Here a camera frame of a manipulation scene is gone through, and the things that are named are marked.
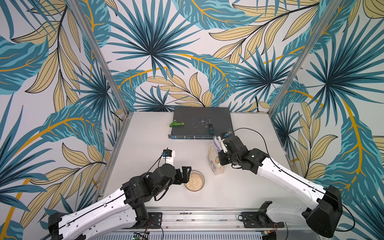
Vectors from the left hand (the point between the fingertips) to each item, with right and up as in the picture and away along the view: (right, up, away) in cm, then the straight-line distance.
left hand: (182, 171), depth 70 cm
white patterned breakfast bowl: (+6, -9, +12) cm, 16 cm away
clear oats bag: (+16, +3, +14) cm, 21 cm away
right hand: (+15, +4, +7) cm, 17 cm away
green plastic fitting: (-7, +23, +36) cm, 44 cm away
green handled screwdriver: (+17, +19, +31) cm, 40 cm away
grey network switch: (+7, +25, +39) cm, 47 cm away
